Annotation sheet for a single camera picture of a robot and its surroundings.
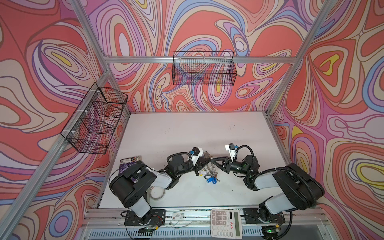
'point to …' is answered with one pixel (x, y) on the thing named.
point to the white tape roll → (156, 192)
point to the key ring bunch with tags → (209, 172)
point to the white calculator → (226, 223)
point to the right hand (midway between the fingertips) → (213, 165)
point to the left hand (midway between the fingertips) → (212, 162)
